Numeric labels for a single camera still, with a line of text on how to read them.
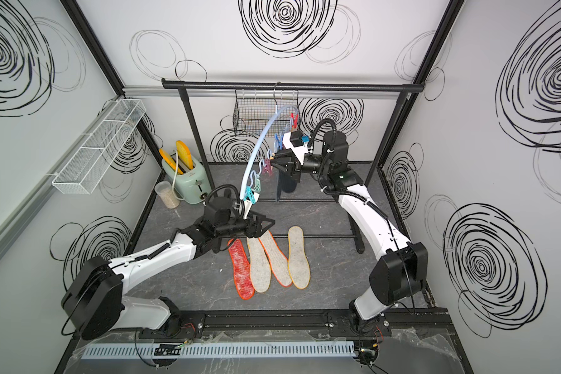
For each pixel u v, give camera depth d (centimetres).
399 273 42
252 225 68
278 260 87
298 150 58
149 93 91
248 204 70
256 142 52
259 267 85
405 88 54
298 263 86
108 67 84
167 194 96
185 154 96
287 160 61
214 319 75
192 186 95
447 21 74
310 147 59
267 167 61
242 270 85
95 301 41
